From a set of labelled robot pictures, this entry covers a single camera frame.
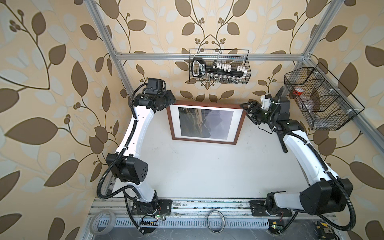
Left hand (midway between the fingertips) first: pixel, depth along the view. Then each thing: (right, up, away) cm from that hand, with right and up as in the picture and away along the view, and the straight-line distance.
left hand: (174, 97), depth 78 cm
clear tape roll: (-36, -59, -9) cm, 70 cm away
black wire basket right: (+75, -4, -5) cm, 75 cm away
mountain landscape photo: (+22, -14, +9) cm, 28 cm away
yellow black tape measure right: (+69, -62, -11) cm, 94 cm away
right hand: (+35, -7, -2) cm, 36 cm away
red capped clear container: (+68, +4, +3) cm, 68 cm away
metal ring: (+17, -61, -4) cm, 63 cm away
